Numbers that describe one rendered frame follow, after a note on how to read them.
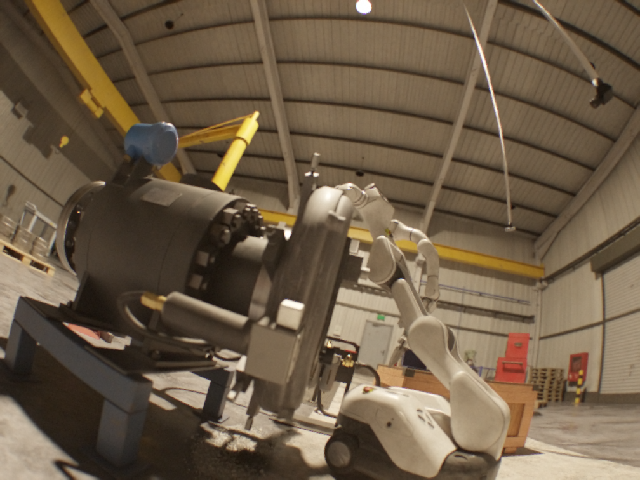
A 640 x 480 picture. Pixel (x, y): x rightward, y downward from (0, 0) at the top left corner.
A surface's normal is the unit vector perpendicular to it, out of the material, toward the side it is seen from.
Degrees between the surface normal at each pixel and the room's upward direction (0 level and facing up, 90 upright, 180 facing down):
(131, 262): 108
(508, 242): 90
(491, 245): 90
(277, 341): 112
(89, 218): 93
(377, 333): 90
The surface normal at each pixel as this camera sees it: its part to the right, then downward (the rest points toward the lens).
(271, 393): -0.18, 0.42
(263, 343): -0.10, -0.01
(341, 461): -0.65, -0.44
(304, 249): 0.05, -0.50
